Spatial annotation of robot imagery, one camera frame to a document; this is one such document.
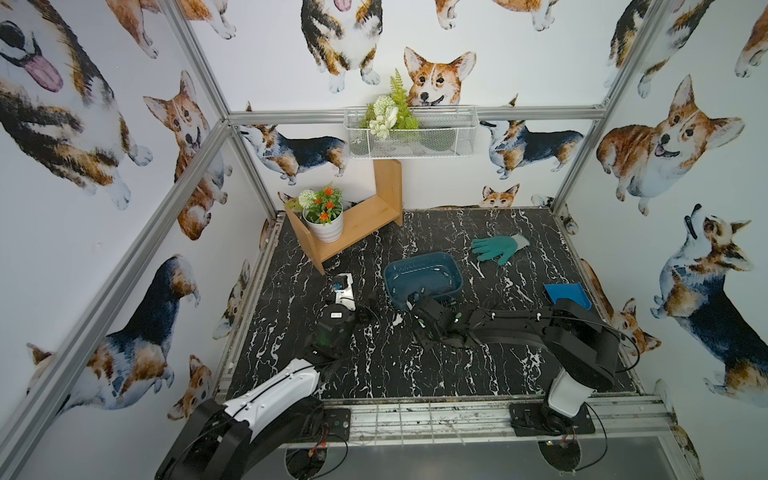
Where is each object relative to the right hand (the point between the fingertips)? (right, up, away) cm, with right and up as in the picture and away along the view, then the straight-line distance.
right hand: (424, 320), depth 89 cm
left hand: (-18, +12, -5) cm, 22 cm away
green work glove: (+30, +21, +21) cm, 43 cm away
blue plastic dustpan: (+49, +7, +10) cm, 51 cm away
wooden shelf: (-22, +32, +21) cm, 44 cm away
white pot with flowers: (-31, +33, +3) cm, 46 cm away
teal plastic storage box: (+5, +12, +14) cm, 19 cm away
